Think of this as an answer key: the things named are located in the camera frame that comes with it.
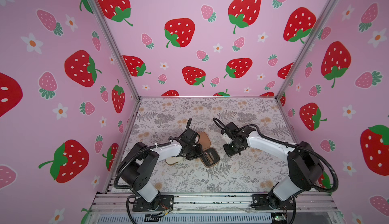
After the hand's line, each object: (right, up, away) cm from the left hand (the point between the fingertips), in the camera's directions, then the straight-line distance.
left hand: (205, 155), depth 88 cm
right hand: (+11, +2, -2) cm, 12 cm away
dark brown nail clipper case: (+3, 0, 0) cm, 3 cm away
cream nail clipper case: (-20, -3, -1) cm, 20 cm away
